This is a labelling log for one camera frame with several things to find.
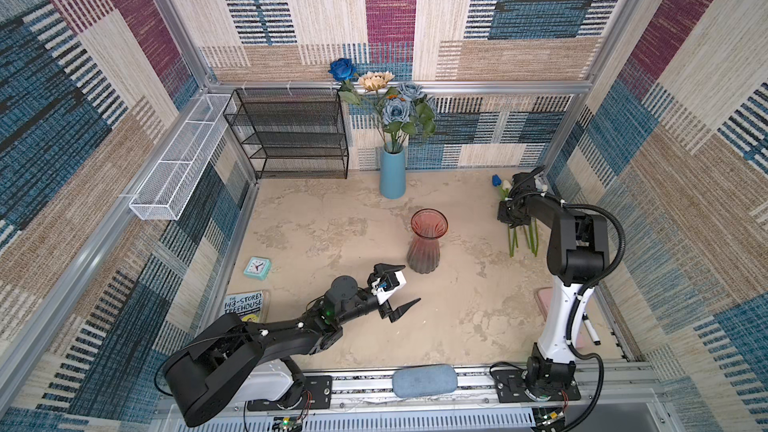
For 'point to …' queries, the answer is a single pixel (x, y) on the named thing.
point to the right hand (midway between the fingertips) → (508, 218)
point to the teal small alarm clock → (257, 268)
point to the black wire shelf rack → (291, 133)
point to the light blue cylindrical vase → (392, 173)
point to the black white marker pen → (590, 329)
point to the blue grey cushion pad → (424, 380)
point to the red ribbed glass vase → (428, 226)
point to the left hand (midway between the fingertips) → (410, 278)
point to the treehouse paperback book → (251, 306)
